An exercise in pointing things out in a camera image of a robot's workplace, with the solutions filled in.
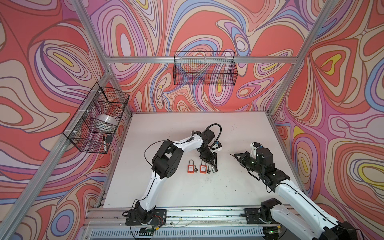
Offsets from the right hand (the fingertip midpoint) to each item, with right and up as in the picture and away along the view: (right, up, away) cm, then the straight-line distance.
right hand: (234, 157), depth 81 cm
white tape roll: (-65, +19, -11) cm, 69 cm away
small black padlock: (-9, -9, +7) cm, 14 cm away
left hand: (-9, -6, +8) cm, 13 cm away
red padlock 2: (-24, -8, +7) cm, 26 cm away
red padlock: (-17, -8, +7) cm, 20 cm away
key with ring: (-21, -9, +7) cm, 24 cm away
